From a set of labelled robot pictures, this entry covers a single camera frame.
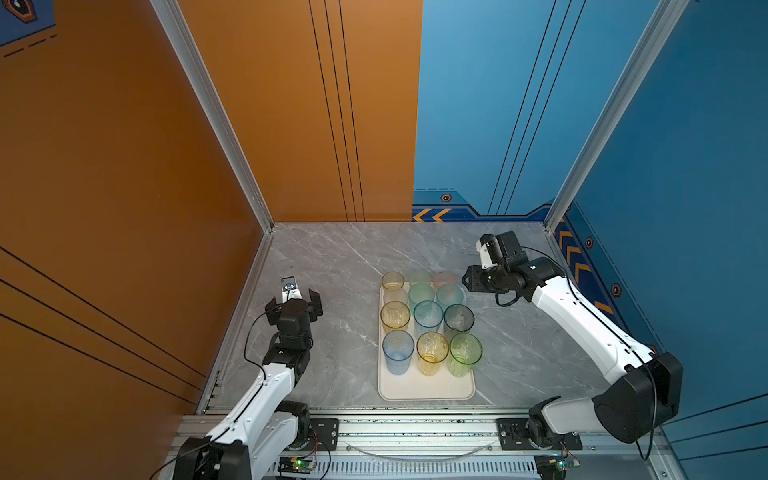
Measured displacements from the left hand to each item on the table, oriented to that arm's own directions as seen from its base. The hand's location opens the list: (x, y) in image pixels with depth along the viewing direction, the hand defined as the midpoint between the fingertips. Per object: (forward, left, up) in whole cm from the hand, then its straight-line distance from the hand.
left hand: (293, 291), depth 83 cm
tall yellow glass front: (-3, -29, -7) cm, 30 cm away
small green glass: (+12, -37, -8) cm, 40 cm away
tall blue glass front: (-3, -39, -8) cm, 40 cm away
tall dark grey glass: (-3, -48, -9) cm, 49 cm away
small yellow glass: (+10, -28, -9) cm, 31 cm away
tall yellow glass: (-14, -39, -5) cm, 41 cm away
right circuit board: (-38, -67, -16) cm, 78 cm away
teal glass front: (+4, -37, -5) cm, 37 cm away
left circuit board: (-38, -5, -16) cm, 42 cm away
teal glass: (+6, -46, -10) cm, 48 cm away
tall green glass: (-13, -48, -9) cm, 51 cm away
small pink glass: (+11, -44, -8) cm, 46 cm away
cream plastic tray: (-20, -34, -16) cm, 43 cm away
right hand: (+2, -48, +4) cm, 49 cm away
